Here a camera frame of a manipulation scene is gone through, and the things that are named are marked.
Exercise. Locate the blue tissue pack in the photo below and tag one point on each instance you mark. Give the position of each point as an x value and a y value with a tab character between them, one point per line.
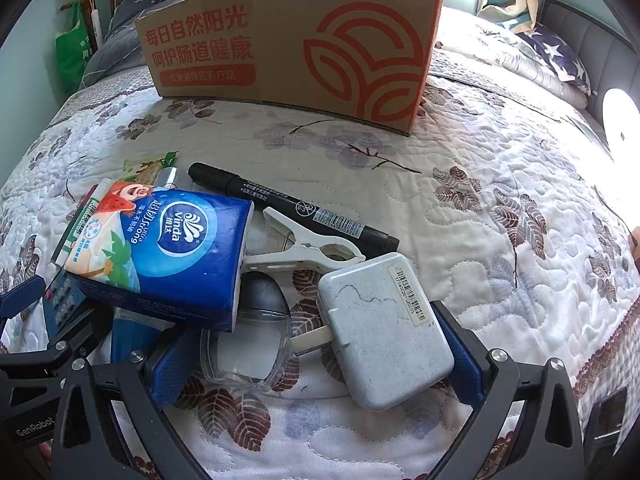
170	255

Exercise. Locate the clear bottle grey cap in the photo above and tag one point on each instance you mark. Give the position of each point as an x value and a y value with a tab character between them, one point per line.
250	345

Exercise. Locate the white green glue stick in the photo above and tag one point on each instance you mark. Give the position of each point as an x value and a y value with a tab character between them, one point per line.
80	222

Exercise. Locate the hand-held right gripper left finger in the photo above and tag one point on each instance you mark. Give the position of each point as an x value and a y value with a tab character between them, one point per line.
167	372

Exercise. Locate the grey padded headboard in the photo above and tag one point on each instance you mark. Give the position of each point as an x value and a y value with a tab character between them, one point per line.
585	45

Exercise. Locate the green plastic bag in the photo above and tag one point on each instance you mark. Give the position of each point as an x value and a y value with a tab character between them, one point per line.
70	57

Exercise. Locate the brown cardboard box orange print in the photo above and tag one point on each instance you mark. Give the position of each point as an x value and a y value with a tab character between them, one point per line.
280	55

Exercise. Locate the navy star print pillow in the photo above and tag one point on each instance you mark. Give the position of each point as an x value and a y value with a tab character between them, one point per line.
557	55

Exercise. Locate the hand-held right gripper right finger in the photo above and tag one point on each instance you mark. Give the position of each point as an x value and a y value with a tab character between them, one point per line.
466	362

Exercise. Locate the green white snack packet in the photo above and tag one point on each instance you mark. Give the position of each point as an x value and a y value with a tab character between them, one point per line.
147	167

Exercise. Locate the black marker pen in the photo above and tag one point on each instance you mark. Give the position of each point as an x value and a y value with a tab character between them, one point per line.
280	200

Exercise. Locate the floral quilted bedspread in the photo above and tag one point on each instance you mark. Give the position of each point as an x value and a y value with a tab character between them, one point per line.
475	240

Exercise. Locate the dark framed panel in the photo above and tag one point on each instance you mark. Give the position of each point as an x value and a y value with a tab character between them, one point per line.
611	417

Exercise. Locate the dark remote control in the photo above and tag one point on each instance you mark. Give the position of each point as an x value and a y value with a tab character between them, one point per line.
65	302

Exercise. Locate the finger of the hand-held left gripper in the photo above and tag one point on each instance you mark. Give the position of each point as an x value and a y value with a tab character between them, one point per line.
47	357
20	297

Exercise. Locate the white plastic clothespin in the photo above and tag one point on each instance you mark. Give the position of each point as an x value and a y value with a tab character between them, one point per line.
305	252

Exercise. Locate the white power adapter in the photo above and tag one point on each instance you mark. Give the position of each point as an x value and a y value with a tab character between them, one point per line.
380	330

